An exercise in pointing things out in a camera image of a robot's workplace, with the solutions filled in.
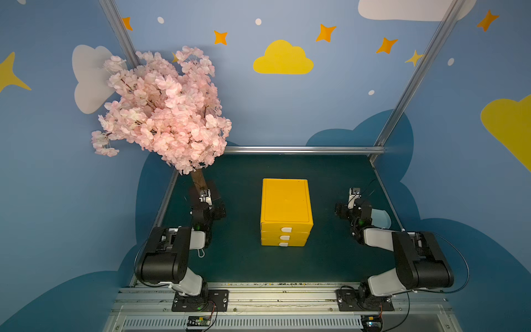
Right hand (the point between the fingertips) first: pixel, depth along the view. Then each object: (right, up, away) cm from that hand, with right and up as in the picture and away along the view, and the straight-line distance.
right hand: (352, 200), depth 95 cm
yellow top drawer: (-33, -6, -23) cm, 41 cm away
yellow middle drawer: (-34, -11, -17) cm, 39 cm away
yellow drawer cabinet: (-33, +3, -18) cm, 38 cm away
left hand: (-66, 0, -1) cm, 66 cm away
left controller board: (-64, -40, -24) cm, 79 cm away
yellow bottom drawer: (-33, -16, -12) cm, 38 cm away
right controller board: (-2, -42, -22) cm, 47 cm away
